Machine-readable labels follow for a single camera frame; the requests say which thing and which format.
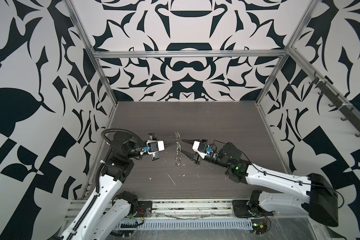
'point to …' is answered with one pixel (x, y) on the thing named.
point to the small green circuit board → (259, 226)
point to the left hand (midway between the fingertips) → (175, 136)
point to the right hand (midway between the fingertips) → (183, 143)
